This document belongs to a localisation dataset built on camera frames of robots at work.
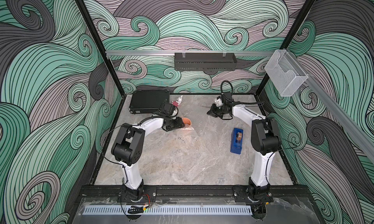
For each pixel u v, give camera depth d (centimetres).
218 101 92
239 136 88
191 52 95
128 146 49
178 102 110
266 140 53
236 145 86
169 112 76
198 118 100
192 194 75
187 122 93
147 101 113
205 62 96
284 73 80
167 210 70
